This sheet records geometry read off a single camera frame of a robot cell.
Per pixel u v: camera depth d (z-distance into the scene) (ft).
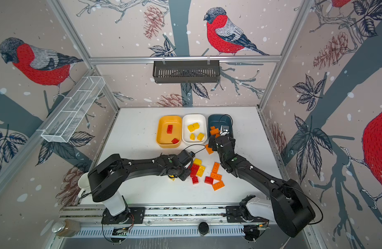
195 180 2.75
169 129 3.50
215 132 3.33
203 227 2.04
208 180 2.74
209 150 3.19
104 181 1.46
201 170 2.88
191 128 3.51
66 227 2.09
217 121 3.62
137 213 2.44
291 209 1.33
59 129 2.29
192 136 3.38
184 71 3.51
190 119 3.59
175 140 3.28
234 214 2.40
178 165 2.25
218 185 2.71
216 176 2.80
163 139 3.31
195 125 3.53
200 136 3.39
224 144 2.05
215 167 2.94
